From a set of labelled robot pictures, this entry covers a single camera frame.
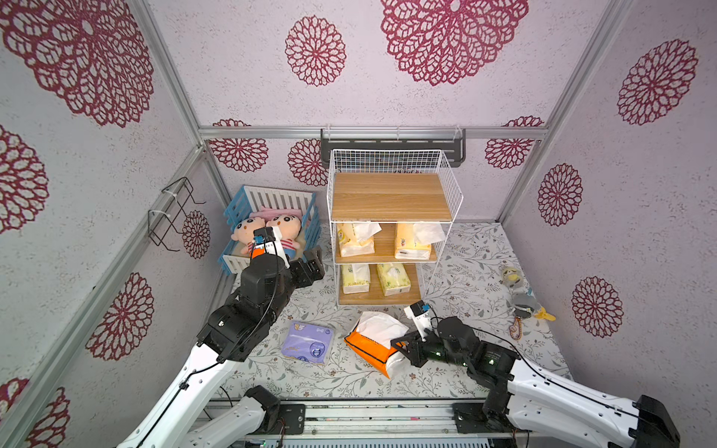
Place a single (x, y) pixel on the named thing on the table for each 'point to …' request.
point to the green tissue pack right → (394, 278)
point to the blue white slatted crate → (252, 199)
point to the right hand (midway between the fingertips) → (396, 343)
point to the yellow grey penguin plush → (512, 277)
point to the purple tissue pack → (308, 342)
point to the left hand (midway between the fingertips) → (305, 255)
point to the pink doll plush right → (288, 221)
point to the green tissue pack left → (356, 278)
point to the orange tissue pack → (370, 338)
